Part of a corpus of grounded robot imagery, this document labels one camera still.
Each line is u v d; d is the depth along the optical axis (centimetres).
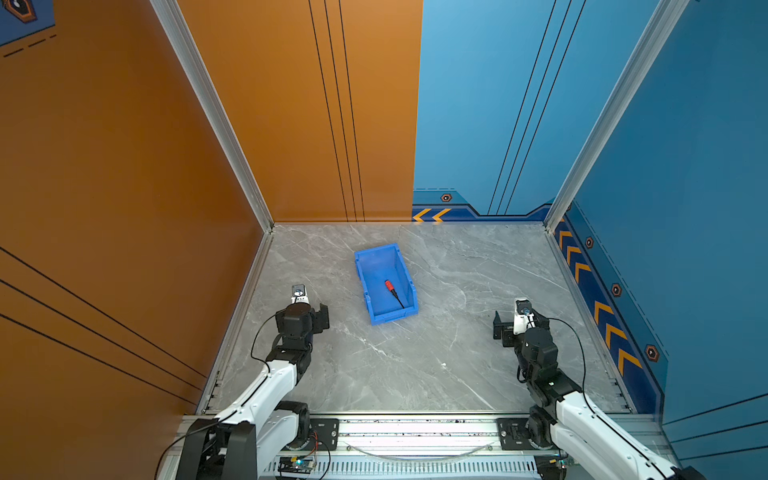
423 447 73
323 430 74
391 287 100
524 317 70
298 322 65
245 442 41
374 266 106
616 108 86
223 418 43
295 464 71
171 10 69
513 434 72
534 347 62
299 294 75
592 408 55
